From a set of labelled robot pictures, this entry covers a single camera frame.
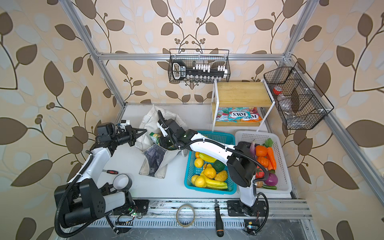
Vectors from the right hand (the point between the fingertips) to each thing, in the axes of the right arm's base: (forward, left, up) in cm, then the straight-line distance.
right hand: (159, 141), depth 80 cm
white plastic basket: (-21, -64, -11) cm, 69 cm away
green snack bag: (+4, +3, -2) cm, 6 cm away
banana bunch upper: (-5, -26, -13) cm, 29 cm away
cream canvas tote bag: (-7, +3, -8) cm, 11 cm away
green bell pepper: (-10, -32, -12) cm, 36 cm away
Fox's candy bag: (+14, -45, +4) cm, 47 cm away
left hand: (+4, +6, +5) cm, 9 cm away
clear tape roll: (-34, -10, -14) cm, 38 cm away
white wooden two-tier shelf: (+12, -42, +15) cm, 46 cm away
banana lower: (-20, -29, -12) cm, 37 cm away
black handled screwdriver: (-39, -30, -15) cm, 51 cm away
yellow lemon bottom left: (-19, -21, -9) cm, 29 cm away
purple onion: (-19, -59, -11) cm, 63 cm away
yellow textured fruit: (-13, -27, -12) cm, 32 cm away
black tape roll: (-15, +22, -17) cm, 32 cm away
